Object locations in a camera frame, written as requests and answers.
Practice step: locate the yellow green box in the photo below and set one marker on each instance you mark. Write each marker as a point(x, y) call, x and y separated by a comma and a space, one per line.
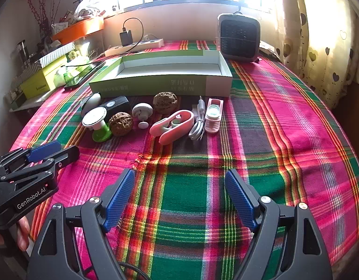
point(43, 80)

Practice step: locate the white oval mouse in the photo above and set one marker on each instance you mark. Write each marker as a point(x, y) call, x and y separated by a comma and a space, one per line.
point(90, 103)

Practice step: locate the person left hand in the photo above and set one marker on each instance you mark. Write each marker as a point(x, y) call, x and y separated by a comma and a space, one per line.
point(23, 231)

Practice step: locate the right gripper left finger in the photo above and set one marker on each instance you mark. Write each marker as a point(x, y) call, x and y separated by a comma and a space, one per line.
point(56, 254)

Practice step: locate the white power strip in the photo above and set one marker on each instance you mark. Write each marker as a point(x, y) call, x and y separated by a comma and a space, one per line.
point(134, 47)

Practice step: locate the red branch decoration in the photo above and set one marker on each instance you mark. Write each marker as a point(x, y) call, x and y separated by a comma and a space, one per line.
point(44, 18)

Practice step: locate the orange tray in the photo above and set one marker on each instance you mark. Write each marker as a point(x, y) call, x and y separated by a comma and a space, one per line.
point(79, 30)

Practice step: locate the striped white box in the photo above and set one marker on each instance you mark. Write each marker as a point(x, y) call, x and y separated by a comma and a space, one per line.
point(43, 64)

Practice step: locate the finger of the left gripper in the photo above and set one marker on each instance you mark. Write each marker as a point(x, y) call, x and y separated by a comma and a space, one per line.
point(47, 168)
point(20, 158)

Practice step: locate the black charger adapter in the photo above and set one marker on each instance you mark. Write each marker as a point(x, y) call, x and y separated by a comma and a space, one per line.
point(126, 37)

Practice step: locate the white mushroom hook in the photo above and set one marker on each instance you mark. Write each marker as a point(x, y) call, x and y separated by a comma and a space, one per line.
point(142, 111)

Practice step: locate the small dark space heater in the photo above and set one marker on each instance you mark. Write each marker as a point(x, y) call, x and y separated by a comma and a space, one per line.
point(238, 37)

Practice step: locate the green white cardboard box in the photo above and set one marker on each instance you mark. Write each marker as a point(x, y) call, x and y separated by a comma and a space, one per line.
point(182, 72)

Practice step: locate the pink small case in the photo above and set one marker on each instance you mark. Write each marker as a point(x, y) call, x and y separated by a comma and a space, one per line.
point(213, 115)

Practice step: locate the plaid bed cloth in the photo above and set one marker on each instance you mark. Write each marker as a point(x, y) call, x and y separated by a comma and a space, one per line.
point(180, 222)

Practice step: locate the pink green clip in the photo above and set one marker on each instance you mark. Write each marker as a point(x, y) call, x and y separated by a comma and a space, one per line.
point(173, 127)

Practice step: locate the heart pattern curtain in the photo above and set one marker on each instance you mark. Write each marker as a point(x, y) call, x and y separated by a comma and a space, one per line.
point(321, 45)

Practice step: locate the black rectangular device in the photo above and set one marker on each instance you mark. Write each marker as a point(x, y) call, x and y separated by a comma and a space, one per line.
point(113, 106)

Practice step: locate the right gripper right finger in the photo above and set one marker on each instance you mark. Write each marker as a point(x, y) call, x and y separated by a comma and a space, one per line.
point(303, 251)

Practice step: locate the brown walnut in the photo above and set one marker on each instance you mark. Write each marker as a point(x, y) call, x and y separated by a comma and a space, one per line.
point(121, 124)
point(165, 102)

